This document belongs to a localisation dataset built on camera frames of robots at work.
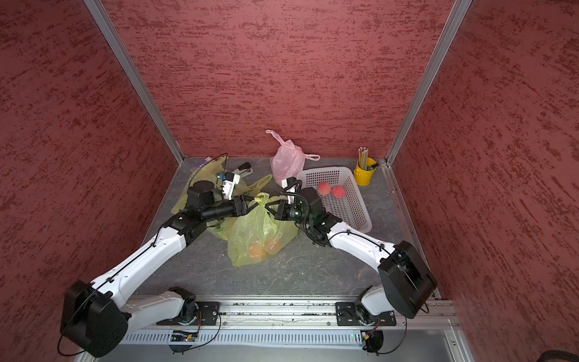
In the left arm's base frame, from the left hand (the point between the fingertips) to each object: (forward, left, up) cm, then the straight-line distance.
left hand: (257, 205), depth 75 cm
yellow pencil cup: (+27, -46, -15) cm, 55 cm away
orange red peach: (-12, 0, -10) cm, 15 cm away
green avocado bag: (+31, +30, -19) cm, 48 cm away
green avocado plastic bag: (-8, 0, -6) cm, 10 cm away
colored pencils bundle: (+33, -45, -8) cm, 56 cm away
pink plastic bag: (+32, -9, -10) cm, 34 cm away
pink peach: (+19, -33, -18) cm, 42 cm away
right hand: (-1, -2, -2) cm, 3 cm away
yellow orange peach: (-10, -5, -11) cm, 16 cm away
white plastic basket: (+13, -38, -21) cm, 46 cm away
